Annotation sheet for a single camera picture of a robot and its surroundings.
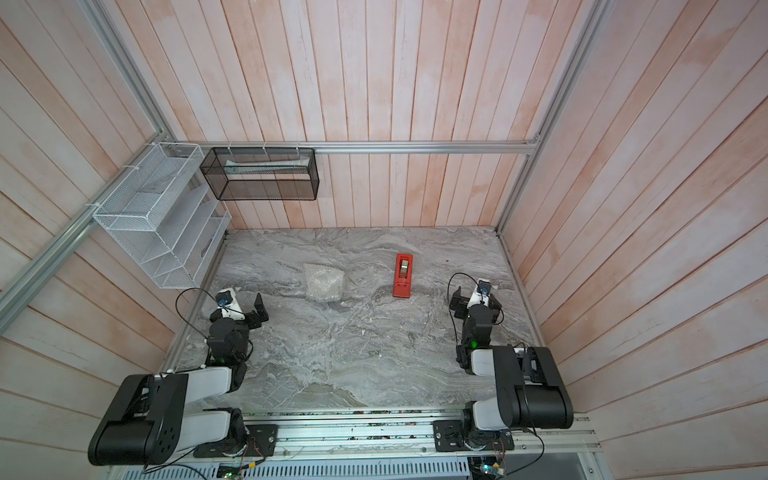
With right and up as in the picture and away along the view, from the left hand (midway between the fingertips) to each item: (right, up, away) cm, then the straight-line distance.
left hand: (247, 299), depth 88 cm
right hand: (+70, +3, +2) cm, 70 cm away
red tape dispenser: (+48, +7, +12) cm, 50 cm away
